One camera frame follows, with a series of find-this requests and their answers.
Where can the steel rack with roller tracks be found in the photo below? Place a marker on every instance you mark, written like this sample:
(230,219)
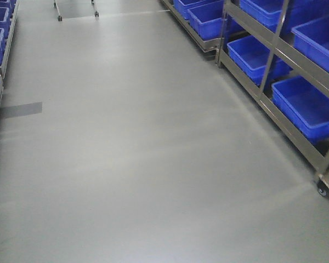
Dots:
(290,130)

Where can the steel cart on castors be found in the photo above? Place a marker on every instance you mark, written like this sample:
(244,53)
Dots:
(59,18)

